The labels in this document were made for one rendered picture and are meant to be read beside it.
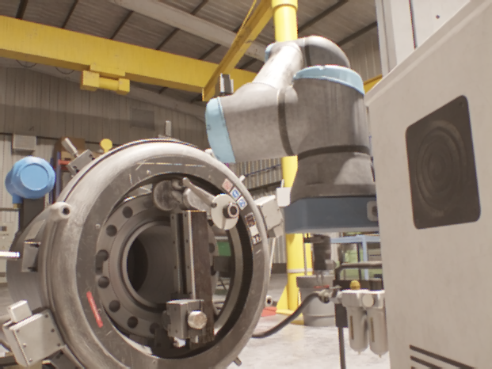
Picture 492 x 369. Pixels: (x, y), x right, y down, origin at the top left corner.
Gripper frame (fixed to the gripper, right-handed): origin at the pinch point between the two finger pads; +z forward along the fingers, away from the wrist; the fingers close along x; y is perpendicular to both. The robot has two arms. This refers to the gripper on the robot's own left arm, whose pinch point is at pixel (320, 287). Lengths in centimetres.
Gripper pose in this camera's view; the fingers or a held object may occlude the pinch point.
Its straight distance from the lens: 188.1
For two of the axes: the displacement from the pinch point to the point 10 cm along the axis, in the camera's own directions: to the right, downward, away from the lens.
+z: 0.4, 9.9, -1.4
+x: -6.4, 1.4, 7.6
